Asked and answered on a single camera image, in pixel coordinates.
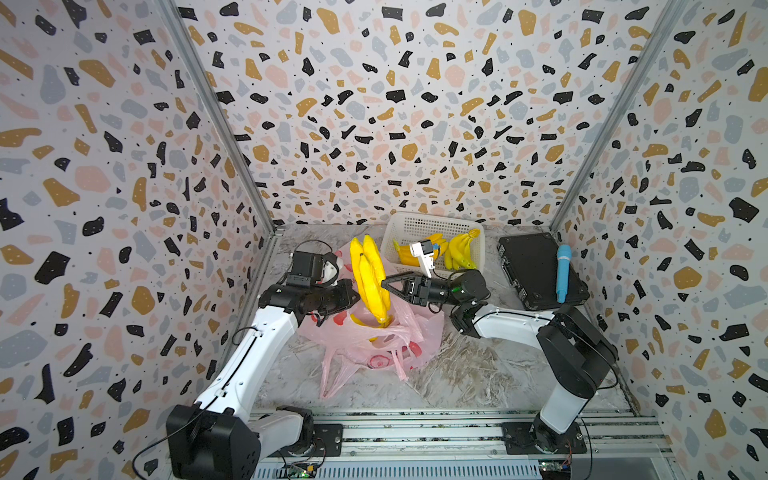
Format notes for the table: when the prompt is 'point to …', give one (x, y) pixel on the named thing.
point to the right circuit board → (555, 469)
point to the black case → (531, 264)
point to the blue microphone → (563, 272)
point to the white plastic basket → (408, 227)
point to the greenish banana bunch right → (457, 253)
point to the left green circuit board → (301, 470)
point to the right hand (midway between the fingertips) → (387, 289)
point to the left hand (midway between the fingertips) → (363, 295)
